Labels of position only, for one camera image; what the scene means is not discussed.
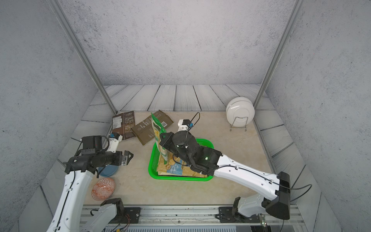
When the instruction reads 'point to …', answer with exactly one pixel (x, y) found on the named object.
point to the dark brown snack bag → (122, 123)
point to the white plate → (240, 111)
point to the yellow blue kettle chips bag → (172, 166)
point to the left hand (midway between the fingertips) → (126, 153)
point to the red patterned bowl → (103, 189)
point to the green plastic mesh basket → (153, 167)
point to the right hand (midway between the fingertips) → (157, 135)
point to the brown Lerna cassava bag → (145, 131)
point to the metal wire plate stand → (239, 127)
